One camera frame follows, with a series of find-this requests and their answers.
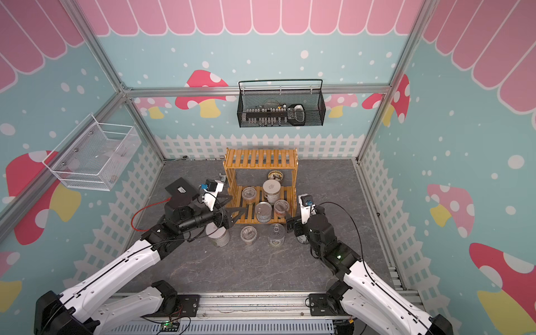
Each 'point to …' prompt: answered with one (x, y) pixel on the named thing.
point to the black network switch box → (182, 193)
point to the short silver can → (263, 211)
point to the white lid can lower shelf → (271, 190)
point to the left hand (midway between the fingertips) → (239, 206)
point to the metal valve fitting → (223, 177)
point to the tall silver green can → (303, 239)
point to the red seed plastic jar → (280, 207)
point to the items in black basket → (290, 115)
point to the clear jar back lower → (249, 195)
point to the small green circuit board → (168, 326)
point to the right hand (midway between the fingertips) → (298, 208)
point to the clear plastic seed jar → (248, 234)
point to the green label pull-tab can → (276, 235)
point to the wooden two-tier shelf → (262, 182)
